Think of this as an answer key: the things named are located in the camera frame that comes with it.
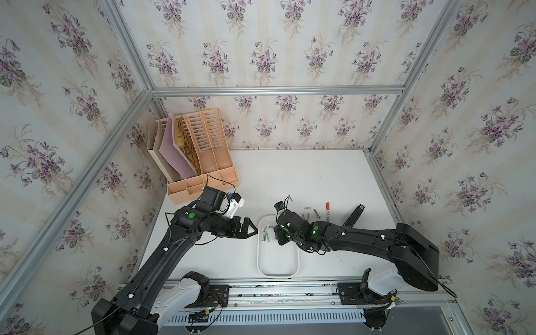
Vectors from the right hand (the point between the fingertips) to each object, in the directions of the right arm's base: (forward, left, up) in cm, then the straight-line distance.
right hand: (276, 229), depth 82 cm
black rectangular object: (+10, -36, -7) cm, 38 cm away
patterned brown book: (+37, +44, +12) cm, 59 cm away
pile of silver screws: (+1, +5, -7) cm, 8 cm away
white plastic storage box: (-10, +1, -7) cm, 12 cm away
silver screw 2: (+21, -6, -7) cm, 23 cm away
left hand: (-6, +9, +11) cm, 15 cm away
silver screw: (+13, -14, -6) cm, 21 cm away
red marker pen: (+13, -24, -7) cm, 29 cm away
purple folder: (+23, +44, +19) cm, 53 cm away
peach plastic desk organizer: (+48, +37, -4) cm, 61 cm away
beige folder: (+23, +49, +23) cm, 59 cm away
